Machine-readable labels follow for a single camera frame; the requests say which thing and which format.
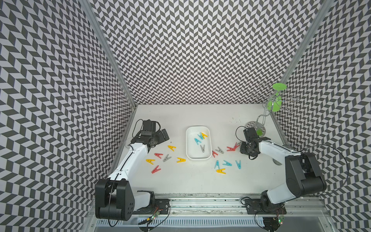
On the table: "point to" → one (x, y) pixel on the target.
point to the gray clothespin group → (220, 150)
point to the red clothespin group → (233, 149)
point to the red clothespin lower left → (155, 170)
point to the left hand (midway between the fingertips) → (160, 138)
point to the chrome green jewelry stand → (273, 98)
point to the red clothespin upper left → (158, 154)
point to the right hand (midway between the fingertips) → (245, 152)
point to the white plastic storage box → (193, 151)
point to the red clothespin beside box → (214, 153)
